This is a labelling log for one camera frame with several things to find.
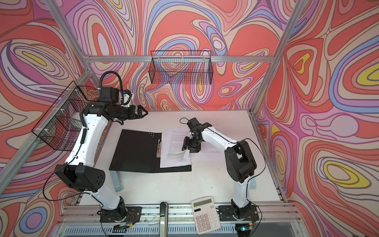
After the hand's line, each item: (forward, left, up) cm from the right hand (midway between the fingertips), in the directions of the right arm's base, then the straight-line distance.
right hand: (186, 152), depth 88 cm
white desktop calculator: (-32, -9, -6) cm, 34 cm away
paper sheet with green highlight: (+2, +10, -6) cm, 12 cm away
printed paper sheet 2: (+4, -14, -8) cm, 17 cm away
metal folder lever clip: (+6, +19, -6) cm, 21 cm away
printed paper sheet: (+13, +10, -6) cm, 18 cm away
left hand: (+12, +23, +24) cm, 35 cm away
